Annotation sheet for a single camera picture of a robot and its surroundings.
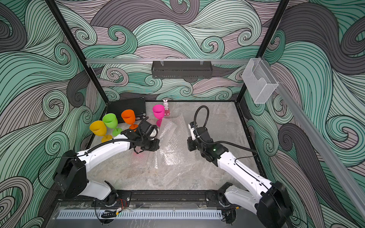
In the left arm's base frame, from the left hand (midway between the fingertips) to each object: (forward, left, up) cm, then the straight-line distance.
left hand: (160, 146), depth 82 cm
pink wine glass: (-5, +12, -3) cm, 14 cm away
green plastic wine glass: (+18, +35, +2) cm, 39 cm away
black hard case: (+42, +42, -12) cm, 61 cm away
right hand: (+3, -17, +5) cm, 17 cm away
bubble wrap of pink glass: (-6, +10, -7) cm, 13 cm away
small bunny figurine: (+36, -1, -9) cm, 37 cm away
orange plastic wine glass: (+18, +22, +4) cm, 29 cm away
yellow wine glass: (+9, +37, +6) cm, 38 cm away
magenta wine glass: (+25, +3, +3) cm, 25 cm away
